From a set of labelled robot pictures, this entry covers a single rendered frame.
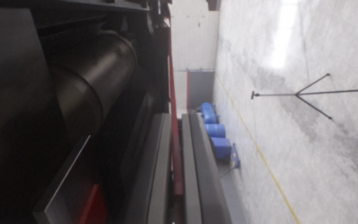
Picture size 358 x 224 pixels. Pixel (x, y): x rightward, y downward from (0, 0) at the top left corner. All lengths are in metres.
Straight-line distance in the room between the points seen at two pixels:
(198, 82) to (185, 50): 1.52
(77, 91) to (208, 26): 8.46
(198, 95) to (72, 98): 9.08
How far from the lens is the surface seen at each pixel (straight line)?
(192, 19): 8.64
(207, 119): 7.71
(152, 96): 0.95
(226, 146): 6.29
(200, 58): 8.91
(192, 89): 9.24
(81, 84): 0.38
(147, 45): 0.97
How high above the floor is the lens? 1.60
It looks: level
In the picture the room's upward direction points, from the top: 90 degrees counter-clockwise
